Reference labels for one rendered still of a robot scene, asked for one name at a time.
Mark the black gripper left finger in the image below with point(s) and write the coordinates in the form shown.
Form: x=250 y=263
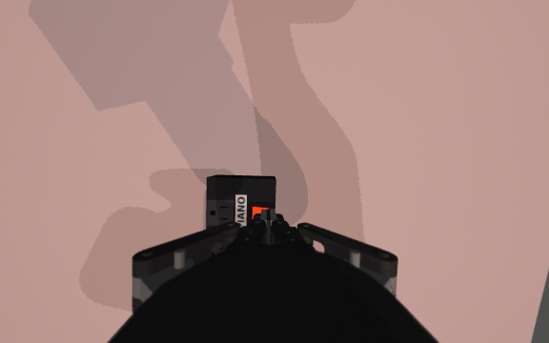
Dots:
x=154 y=266

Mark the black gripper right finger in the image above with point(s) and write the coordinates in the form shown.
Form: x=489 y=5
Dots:
x=379 y=264

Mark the black power strip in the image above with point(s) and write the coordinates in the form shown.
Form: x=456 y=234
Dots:
x=237 y=198

